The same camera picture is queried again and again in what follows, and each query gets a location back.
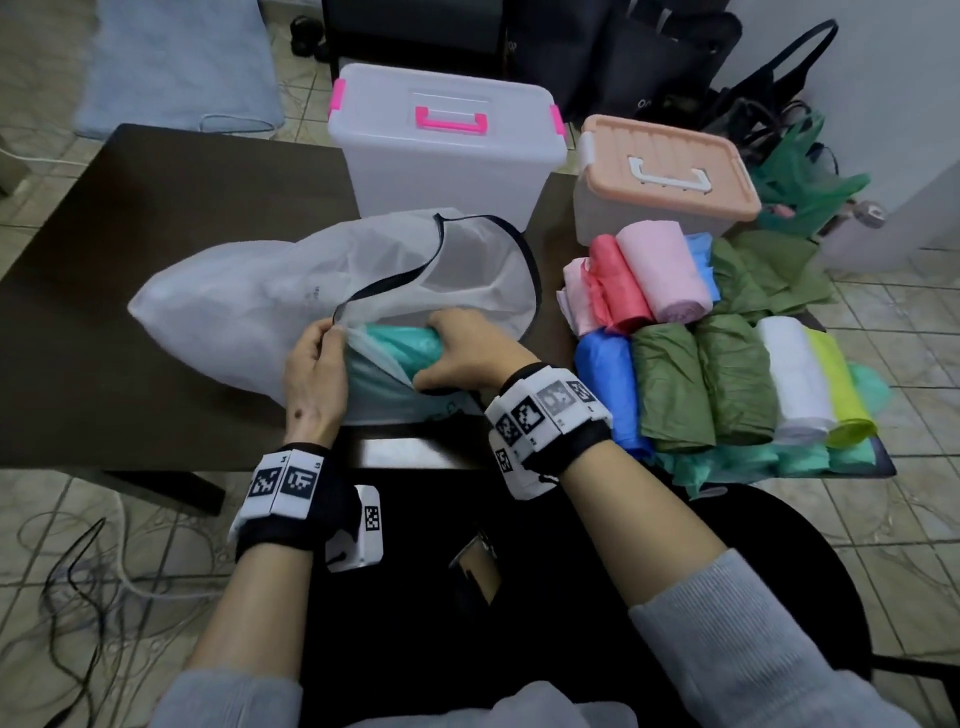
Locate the person's right hand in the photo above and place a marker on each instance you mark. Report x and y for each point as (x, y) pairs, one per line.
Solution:
(480, 352)

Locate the person's black trousers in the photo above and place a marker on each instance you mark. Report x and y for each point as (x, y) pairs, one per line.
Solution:
(540, 600)

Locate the black chair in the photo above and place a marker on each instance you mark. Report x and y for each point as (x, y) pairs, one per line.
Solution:
(412, 30)

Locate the translucent zipper bag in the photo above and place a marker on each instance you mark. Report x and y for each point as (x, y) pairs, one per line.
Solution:
(240, 307)

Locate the black right wristband with markers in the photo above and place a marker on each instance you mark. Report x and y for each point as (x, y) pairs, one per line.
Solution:
(570, 442)

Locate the black wristband with markers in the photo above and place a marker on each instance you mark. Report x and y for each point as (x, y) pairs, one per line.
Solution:
(570, 442)
(300, 525)

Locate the red plastic bag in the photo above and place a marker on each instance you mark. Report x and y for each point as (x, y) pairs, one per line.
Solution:
(622, 289)

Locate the blue-grey floor mat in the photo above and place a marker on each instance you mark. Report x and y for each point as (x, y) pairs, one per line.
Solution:
(172, 60)

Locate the person's left hand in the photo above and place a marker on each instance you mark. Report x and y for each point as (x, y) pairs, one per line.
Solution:
(315, 382)

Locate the teal bag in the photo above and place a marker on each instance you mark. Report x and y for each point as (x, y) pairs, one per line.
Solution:
(405, 341)

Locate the dark patterned bag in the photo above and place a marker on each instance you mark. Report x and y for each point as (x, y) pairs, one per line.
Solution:
(750, 112)

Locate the yellow-green bag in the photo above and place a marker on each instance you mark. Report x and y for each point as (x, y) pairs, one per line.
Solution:
(844, 390)

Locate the black round stool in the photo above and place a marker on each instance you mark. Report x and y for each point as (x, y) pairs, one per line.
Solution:
(795, 555)

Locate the person's left forearm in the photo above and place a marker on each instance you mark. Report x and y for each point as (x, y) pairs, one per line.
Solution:
(247, 622)

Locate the green plastic bag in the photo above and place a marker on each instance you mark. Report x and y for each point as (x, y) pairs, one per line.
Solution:
(802, 187)

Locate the black left wristband with markers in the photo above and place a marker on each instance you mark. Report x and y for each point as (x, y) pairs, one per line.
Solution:
(300, 525)

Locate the pink plastic bag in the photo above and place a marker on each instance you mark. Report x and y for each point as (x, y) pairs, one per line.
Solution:
(664, 270)
(577, 300)

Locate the person's right forearm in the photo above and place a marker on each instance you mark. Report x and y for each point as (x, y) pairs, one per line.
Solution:
(652, 547)

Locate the small clear plastic bin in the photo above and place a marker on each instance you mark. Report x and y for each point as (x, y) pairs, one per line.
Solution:
(667, 150)

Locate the pair of black shoes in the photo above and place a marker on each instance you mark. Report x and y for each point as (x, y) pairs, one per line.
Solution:
(307, 37)

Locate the black smartphone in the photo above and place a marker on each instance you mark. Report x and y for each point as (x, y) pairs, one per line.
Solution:
(476, 570)

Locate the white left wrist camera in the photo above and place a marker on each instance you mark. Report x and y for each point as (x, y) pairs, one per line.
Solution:
(360, 547)

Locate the white bag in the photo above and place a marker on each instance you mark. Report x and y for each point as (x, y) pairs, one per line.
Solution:
(795, 375)

